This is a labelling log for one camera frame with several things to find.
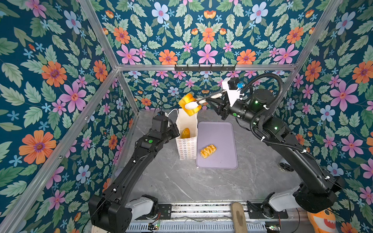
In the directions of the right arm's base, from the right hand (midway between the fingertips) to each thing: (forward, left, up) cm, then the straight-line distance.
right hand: (216, 90), depth 55 cm
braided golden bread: (+1, +1, -48) cm, 48 cm away
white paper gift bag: (-4, +14, -36) cm, 39 cm away
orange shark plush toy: (-36, -50, -45) cm, 76 cm away
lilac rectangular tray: (+11, -8, -45) cm, 47 cm away
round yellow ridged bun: (+13, +16, -46) cm, 50 cm away
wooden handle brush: (-35, -13, -49) cm, 62 cm away
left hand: (+2, +17, -26) cm, 31 cm away
